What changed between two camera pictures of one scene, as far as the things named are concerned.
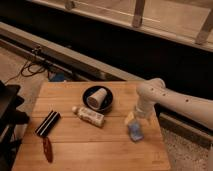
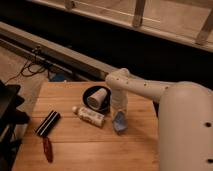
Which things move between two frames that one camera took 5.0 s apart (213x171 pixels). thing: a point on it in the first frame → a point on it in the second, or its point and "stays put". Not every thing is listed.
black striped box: [48, 122] stays put
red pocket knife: [48, 149] stays put
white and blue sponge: [134, 129] → [120, 122]
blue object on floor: [57, 77] stays put
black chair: [10, 119] stays put
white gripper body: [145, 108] → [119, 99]
